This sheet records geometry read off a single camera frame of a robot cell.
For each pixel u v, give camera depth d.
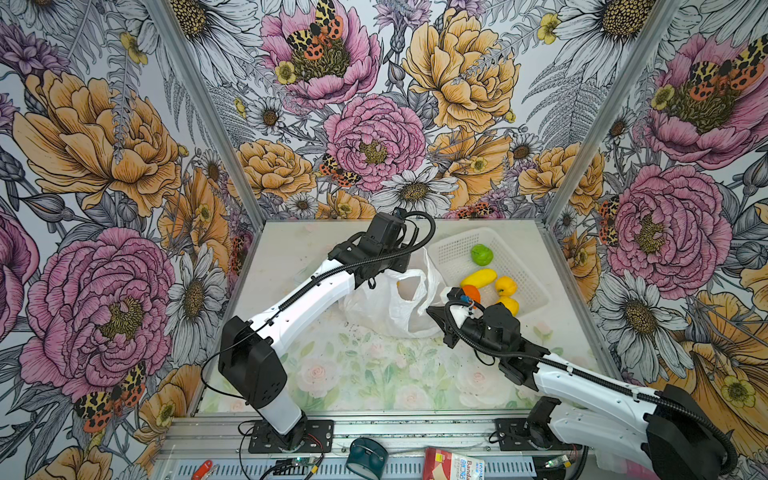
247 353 0.42
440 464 0.67
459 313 0.67
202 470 0.70
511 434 0.74
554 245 1.20
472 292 0.94
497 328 0.59
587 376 0.51
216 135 0.94
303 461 0.71
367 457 0.65
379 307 0.81
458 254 1.08
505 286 0.96
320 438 0.74
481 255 1.04
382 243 0.60
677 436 0.41
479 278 1.01
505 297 0.95
